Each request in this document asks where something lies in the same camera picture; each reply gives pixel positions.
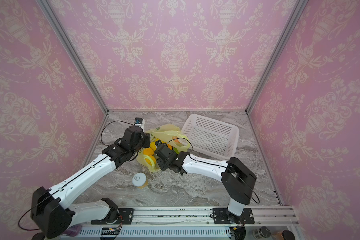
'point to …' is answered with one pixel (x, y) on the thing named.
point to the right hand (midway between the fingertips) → (163, 158)
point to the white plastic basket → (209, 137)
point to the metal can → (262, 232)
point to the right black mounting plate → (220, 216)
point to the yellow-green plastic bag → (171, 135)
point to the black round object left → (38, 236)
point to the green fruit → (176, 150)
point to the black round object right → (288, 235)
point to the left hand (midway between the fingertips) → (148, 134)
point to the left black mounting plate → (126, 216)
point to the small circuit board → (109, 231)
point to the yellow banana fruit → (148, 160)
